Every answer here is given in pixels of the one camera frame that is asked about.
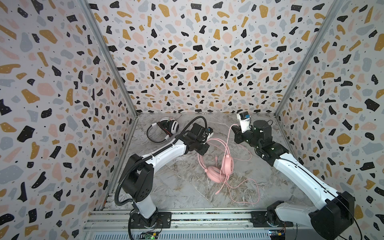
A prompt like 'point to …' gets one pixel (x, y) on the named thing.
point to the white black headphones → (170, 126)
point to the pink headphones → (217, 174)
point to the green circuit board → (148, 235)
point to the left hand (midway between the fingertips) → (206, 143)
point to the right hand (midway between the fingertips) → (231, 124)
